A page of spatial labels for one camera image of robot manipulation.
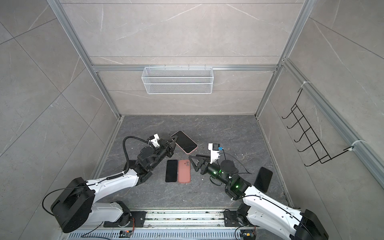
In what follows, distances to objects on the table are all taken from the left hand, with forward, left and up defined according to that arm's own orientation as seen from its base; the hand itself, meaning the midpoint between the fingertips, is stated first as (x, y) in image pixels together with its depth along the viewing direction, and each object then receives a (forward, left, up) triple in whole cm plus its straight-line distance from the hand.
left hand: (178, 133), depth 74 cm
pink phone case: (-8, -2, -29) cm, 30 cm away
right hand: (-11, -7, -4) cm, 14 cm away
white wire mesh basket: (+45, +2, +2) cm, 45 cm away
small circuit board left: (-38, +26, -28) cm, 54 cm away
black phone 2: (-8, +6, -29) cm, 30 cm away
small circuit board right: (-41, -33, -28) cm, 59 cm away
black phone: (-3, -3, -4) cm, 6 cm away
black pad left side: (-1, +32, -29) cm, 43 cm away
